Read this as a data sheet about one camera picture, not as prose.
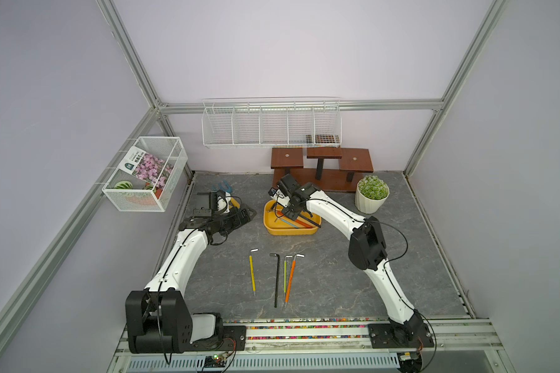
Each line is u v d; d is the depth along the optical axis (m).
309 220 0.94
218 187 1.16
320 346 0.74
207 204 0.64
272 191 0.87
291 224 1.02
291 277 0.86
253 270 0.87
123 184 0.71
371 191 0.96
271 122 0.99
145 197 0.72
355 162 1.05
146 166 0.75
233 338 0.74
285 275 0.87
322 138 0.99
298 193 0.71
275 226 1.01
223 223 0.70
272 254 0.92
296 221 1.01
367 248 0.59
